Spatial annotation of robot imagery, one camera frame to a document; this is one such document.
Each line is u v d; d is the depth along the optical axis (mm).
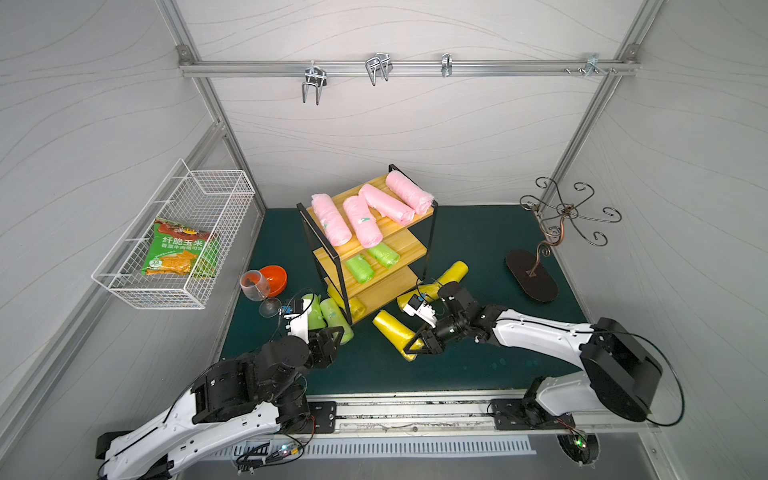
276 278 958
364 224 652
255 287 825
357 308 870
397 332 750
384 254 814
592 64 764
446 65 785
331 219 661
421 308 730
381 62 753
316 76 783
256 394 470
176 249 620
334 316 864
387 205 714
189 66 767
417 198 699
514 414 742
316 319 862
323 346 566
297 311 574
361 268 788
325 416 732
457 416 752
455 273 982
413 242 887
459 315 663
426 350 708
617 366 430
